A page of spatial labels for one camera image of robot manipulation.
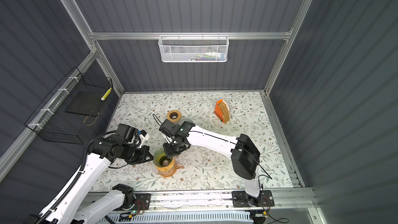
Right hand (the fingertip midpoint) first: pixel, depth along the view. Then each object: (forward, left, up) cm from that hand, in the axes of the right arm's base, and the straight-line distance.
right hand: (169, 157), depth 76 cm
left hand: (-2, +6, +4) cm, 8 cm away
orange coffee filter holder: (+32, -29, -4) cm, 43 cm away
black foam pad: (+19, +39, +21) cm, 48 cm away
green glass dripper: (0, +4, -1) cm, 5 cm away
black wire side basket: (+13, +46, +18) cm, 51 cm away
